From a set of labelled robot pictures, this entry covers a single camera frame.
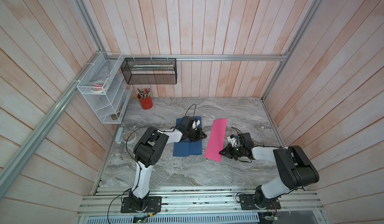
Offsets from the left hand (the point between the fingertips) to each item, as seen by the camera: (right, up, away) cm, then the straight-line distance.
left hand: (207, 137), depth 94 cm
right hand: (+8, -8, -2) cm, 12 cm away
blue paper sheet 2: (-9, -6, -2) cm, 11 cm away
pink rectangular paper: (+5, -6, -1) cm, 7 cm away
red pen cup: (-44, +23, +16) cm, 52 cm away
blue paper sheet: (-16, -7, -1) cm, 18 cm away
